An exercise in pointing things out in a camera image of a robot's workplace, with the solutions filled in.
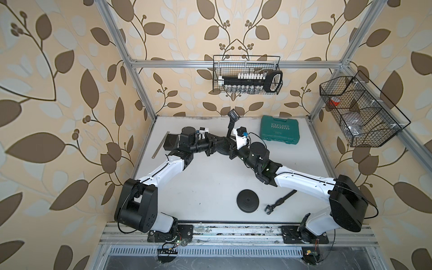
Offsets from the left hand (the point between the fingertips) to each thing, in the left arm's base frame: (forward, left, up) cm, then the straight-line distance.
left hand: (223, 137), depth 76 cm
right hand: (0, -1, 0) cm, 1 cm away
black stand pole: (-24, -23, -24) cm, 41 cm away
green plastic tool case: (+24, -37, -22) cm, 49 cm away
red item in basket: (+22, -58, +5) cm, 63 cm away
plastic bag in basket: (+4, -58, +7) cm, 58 cm away
